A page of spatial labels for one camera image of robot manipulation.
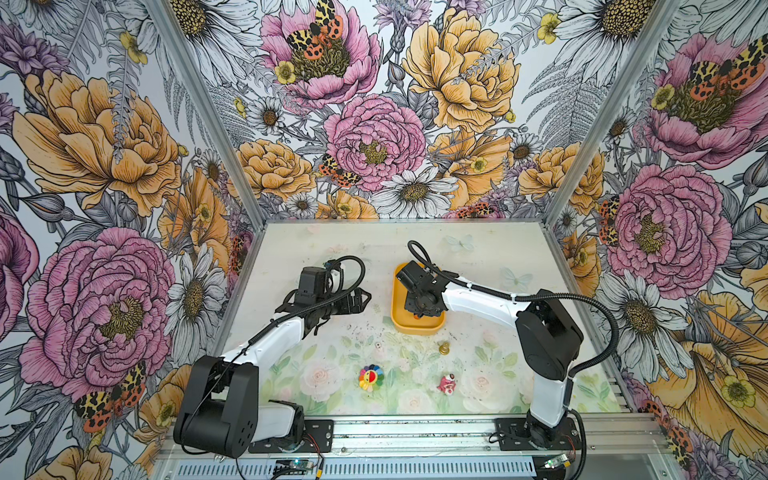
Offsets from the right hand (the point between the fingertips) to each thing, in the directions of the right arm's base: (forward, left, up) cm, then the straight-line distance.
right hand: (417, 312), depth 91 cm
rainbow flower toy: (-17, +14, -4) cm, 22 cm away
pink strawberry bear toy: (-20, -6, -1) cm, 21 cm away
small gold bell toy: (-10, -7, -4) cm, 13 cm away
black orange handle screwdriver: (-1, +1, 0) cm, 1 cm away
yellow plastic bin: (0, +5, -3) cm, 6 cm away
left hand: (+1, +18, +4) cm, 18 cm away
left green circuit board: (-36, +31, -5) cm, 48 cm away
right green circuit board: (-37, -30, -6) cm, 48 cm away
